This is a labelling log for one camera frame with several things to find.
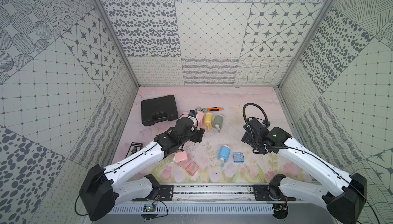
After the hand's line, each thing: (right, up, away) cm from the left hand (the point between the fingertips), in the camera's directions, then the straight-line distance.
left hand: (202, 129), depth 77 cm
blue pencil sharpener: (+12, -14, +4) cm, 19 cm away
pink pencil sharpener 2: (-11, -16, +3) cm, 20 cm away
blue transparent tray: (+21, -18, +9) cm, 29 cm away
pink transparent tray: (-6, -22, +4) cm, 24 cm away
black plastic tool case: (-29, +8, +24) cm, 39 cm away
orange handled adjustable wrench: (+5, +8, +30) cm, 32 cm away
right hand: (+25, -7, 0) cm, 26 cm away
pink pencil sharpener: (-1, +2, +16) cm, 16 cm away
